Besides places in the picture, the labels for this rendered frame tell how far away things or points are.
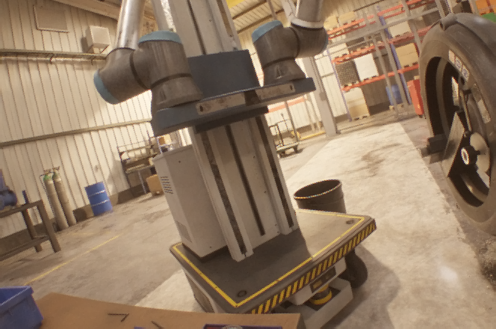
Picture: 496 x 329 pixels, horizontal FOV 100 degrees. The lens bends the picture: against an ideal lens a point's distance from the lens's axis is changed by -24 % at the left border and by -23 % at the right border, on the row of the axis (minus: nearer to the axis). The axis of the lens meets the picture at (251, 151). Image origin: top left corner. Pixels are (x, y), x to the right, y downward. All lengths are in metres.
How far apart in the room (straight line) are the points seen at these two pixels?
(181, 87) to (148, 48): 0.18
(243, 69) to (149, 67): 0.43
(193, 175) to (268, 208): 0.36
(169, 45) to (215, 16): 0.43
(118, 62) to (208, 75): 0.35
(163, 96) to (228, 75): 0.35
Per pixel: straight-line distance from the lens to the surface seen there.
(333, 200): 1.56
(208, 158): 1.04
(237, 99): 0.91
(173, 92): 0.84
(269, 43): 1.11
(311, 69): 8.48
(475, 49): 0.80
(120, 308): 0.81
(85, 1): 11.50
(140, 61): 0.92
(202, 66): 1.08
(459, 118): 0.92
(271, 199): 1.21
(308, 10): 1.18
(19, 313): 0.93
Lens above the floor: 0.80
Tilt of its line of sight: 4 degrees down
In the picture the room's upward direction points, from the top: 18 degrees counter-clockwise
